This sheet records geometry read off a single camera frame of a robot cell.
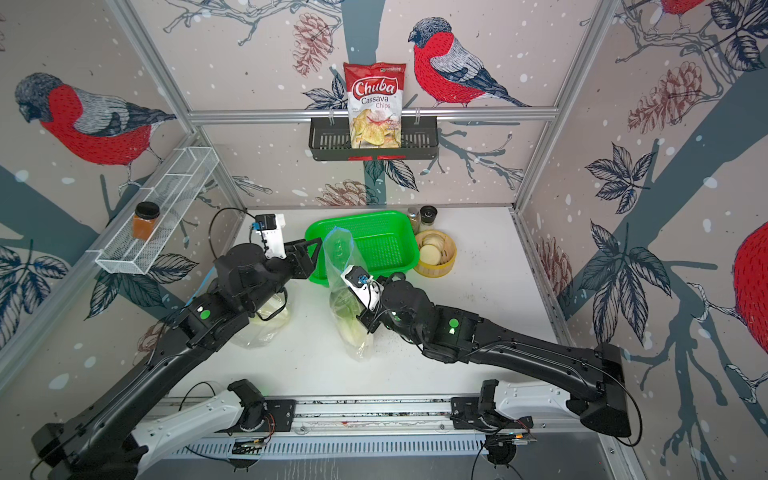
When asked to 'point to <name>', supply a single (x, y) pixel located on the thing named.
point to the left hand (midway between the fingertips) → (319, 235)
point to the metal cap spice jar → (414, 214)
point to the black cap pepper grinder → (428, 215)
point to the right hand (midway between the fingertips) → (352, 286)
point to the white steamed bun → (430, 254)
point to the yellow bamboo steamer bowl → (447, 248)
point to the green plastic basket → (386, 242)
